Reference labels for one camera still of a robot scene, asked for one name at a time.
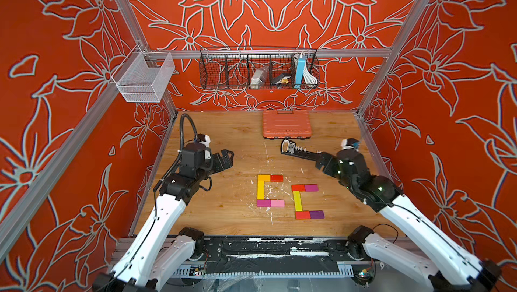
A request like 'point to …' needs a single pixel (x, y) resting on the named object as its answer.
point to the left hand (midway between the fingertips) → (225, 154)
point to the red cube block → (298, 188)
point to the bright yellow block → (260, 190)
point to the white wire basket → (143, 77)
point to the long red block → (303, 215)
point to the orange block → (262, 178)
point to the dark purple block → (316, 214)
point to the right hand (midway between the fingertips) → (319, 159)
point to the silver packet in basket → (258, 77)
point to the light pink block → (277, 203)
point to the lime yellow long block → (297, 201)
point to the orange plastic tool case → (287, 124)
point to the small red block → (277, 178)
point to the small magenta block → (311, 188)
